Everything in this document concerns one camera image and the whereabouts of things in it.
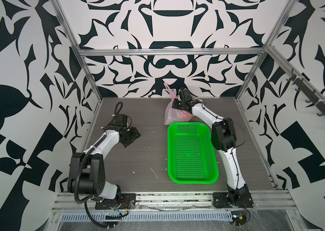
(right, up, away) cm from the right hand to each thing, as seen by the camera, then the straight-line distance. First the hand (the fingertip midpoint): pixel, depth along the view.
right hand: (172, 100), depth 103 cm
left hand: (-23, -22, -13) cm, 34 cm away
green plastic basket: (+11, -35, -14) cm, 39 cm away
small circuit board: (+31, -60, -32) cm, 74 cm away
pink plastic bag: (0, -10, -2) cm, 11 cm away
